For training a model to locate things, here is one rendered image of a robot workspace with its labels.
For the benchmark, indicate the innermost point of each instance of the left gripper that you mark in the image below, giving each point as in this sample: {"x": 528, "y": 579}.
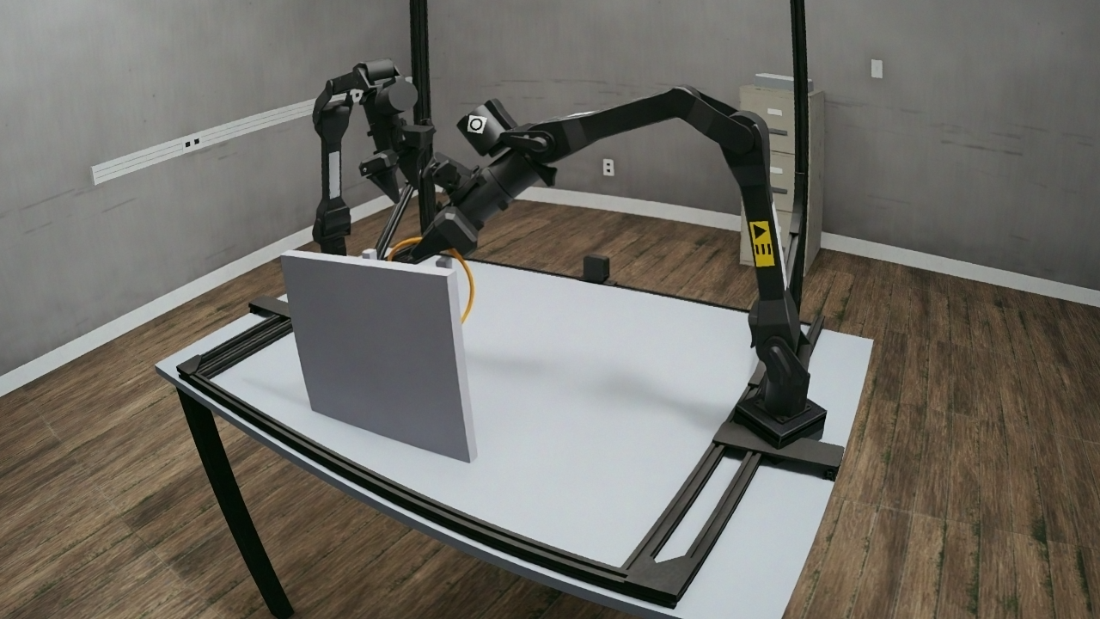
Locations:
{"x": 482, "y": 201}

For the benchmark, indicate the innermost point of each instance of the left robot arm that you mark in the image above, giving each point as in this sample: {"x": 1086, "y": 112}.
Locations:
{"x": 743, "y": 137}

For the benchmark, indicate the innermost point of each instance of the yellow patch cord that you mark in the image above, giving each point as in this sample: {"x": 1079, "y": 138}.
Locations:
{"x": 459, "y": 258}

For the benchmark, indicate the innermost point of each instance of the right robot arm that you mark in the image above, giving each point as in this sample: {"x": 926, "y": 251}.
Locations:
{"x": 331, "y": 120}

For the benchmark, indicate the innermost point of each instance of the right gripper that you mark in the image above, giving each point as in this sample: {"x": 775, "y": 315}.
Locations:
{"x": 408, "y": 161}

